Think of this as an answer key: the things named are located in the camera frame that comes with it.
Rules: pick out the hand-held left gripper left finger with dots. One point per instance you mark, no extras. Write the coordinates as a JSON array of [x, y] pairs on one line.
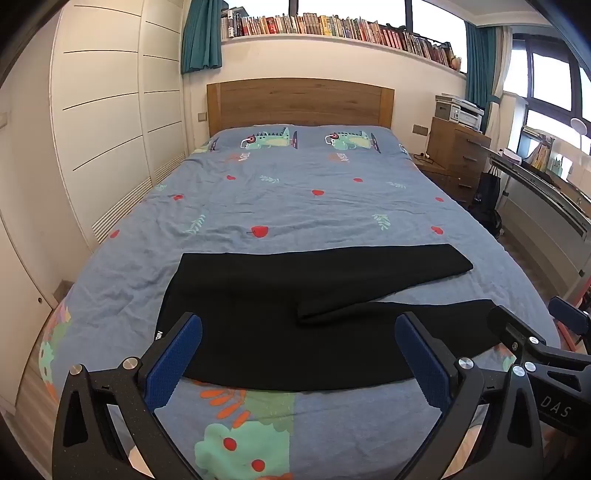
[[178, 355]]

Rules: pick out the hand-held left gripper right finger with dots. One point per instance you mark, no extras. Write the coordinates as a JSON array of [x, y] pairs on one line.
[[422, 357]]

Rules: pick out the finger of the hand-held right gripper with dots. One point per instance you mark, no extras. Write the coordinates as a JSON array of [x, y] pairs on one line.
[[505, 321], [570, 314]]

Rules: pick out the black pants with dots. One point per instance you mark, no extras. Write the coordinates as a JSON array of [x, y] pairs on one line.
[[277, 323]]

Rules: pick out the long grey desk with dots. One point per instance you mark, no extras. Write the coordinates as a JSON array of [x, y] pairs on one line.
[[540, 203]]

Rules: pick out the black bag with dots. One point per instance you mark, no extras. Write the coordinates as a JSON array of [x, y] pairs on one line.
[[488, 189]]

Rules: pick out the wooden nightstand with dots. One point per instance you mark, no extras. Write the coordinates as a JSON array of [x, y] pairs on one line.
[[445, 177]]

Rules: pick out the wooden dresser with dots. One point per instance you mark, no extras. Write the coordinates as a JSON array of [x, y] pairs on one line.
[[457, 145]]

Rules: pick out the white printer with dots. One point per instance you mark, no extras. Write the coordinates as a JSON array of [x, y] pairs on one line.
[[459, 110]]

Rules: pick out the blue dinosaur print pillow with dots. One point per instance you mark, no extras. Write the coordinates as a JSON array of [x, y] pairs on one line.
[[265, 137], [351, 139]]

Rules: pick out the dark framed window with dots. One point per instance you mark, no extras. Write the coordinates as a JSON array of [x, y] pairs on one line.
[[549, 83]]

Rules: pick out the white sheer curtain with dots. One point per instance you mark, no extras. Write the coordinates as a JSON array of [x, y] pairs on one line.
[[498, 83]]

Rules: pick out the white wardrobe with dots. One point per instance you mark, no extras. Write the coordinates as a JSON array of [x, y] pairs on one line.
[[101, 115]]

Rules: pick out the teal curtain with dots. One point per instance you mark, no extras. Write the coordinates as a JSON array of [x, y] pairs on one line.
[[479, 69], [199, 37]]

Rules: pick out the wooden headboard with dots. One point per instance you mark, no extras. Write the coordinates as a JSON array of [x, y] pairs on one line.
[[300, 104]]

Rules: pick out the row of books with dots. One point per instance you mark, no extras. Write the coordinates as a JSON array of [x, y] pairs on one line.
[[341, 25]]

